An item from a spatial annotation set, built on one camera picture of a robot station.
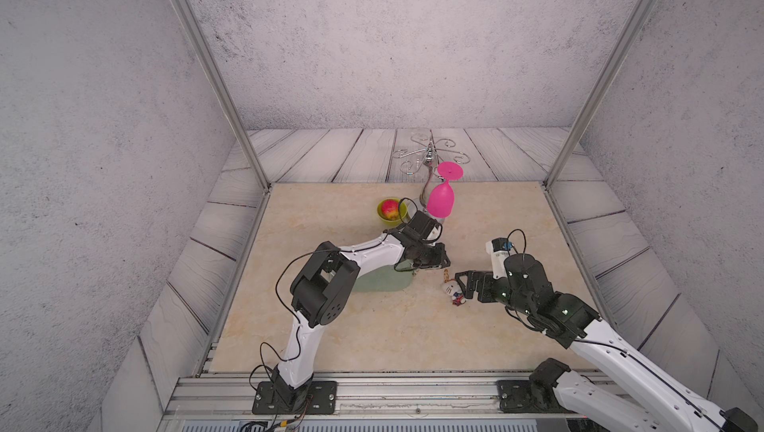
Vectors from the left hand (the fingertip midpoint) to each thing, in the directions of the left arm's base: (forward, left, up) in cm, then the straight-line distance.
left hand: (454, 265), depth 89 cm
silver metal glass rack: (+26, +8, +21) cm, 34 cm away
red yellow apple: (+24, +19, -1) cm, 31 cm away
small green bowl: (+25, +14, -3) cm, 29 cm away
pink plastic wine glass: (+15, +4, +13) cm, 20 cm away
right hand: (-9, -1, +10) cm, 14 cm away
